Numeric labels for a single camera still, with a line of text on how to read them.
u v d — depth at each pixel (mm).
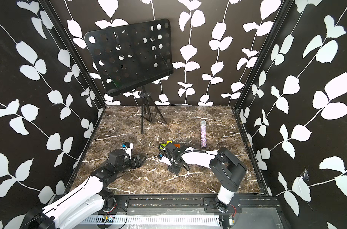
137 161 741
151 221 701
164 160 792
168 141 1003
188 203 749
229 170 458
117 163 645
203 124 1051
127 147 754
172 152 699
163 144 730
